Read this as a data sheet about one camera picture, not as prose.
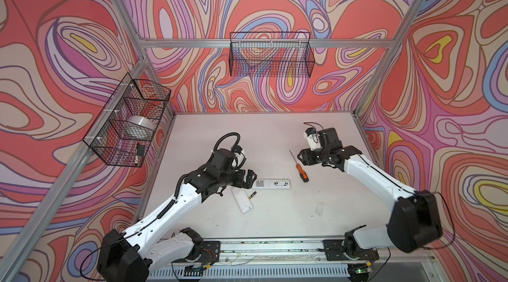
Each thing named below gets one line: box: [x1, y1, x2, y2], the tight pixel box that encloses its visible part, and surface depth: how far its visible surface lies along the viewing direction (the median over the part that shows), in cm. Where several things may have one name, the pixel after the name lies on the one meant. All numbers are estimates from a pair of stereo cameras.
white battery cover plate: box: [231, 187, 254, 214], surface depth 87 cm
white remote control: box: [253, 178, 292, 190], surface depth 91 cm
